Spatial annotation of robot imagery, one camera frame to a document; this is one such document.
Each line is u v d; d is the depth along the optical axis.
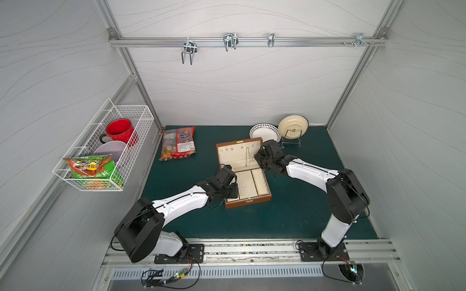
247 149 0.90
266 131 1.19
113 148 0.64
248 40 0.76
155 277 0.69
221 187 0.65
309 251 0.73
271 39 0.73
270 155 0.72
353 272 0.71
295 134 1.04
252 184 0.88
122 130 0.66
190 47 0.78
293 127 1.01
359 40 0.77
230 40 0.77
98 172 0.54
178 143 1.07
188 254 0.72
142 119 0.71
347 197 0.48
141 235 0.41
